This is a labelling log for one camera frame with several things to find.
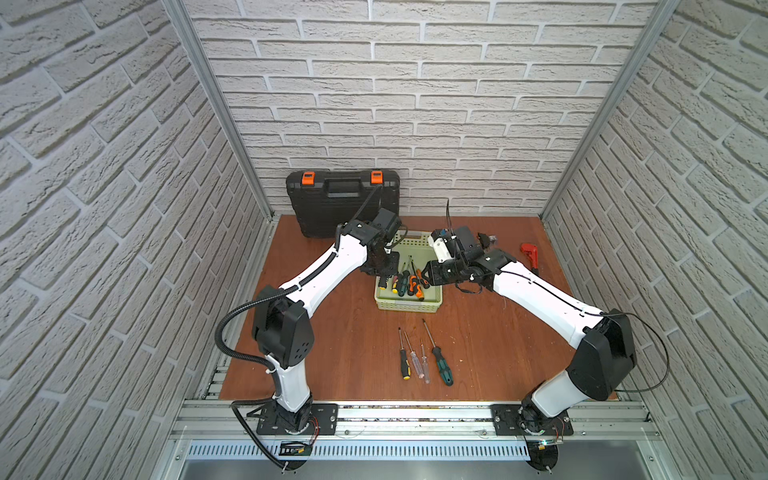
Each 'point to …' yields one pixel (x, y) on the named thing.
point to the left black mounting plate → (323, 420)
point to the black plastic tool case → (324, 200)
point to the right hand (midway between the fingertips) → (432, 272)
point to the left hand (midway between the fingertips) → (395, 267)
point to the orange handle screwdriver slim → (414, 271)
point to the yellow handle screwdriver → (420, 294)
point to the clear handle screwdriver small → (425, 366)
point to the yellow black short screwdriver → (404, 362)
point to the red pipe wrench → (533, 253)
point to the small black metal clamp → (486, 240)
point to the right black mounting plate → (505, 422)
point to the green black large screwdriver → (445, 369)
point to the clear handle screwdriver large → (415, 360)
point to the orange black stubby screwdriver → (411, 285)
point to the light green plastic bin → (410, 243)
